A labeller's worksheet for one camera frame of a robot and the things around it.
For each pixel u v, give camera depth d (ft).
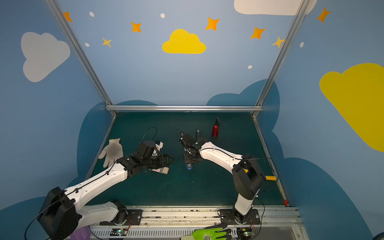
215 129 3.34
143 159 2.02
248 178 1.51
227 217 2.46
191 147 2.09
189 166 3.02
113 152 3.22
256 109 3.91
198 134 3.43
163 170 2.97
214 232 2.31
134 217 2.43
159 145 2.56
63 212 1.26
